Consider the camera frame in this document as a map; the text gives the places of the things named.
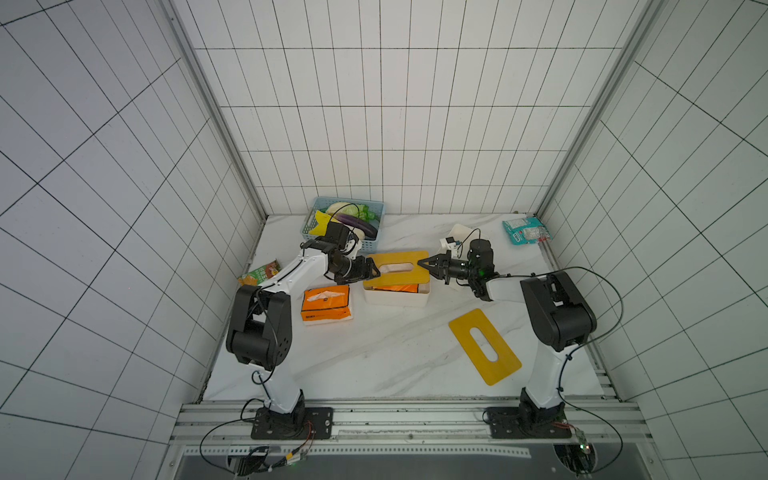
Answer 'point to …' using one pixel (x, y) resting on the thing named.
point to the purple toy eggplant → (369, 229)
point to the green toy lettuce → (347, 208)
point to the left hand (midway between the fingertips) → (364, 280)
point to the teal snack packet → (526, 230)
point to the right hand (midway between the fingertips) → (409, 267)
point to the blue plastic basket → (369, 245)
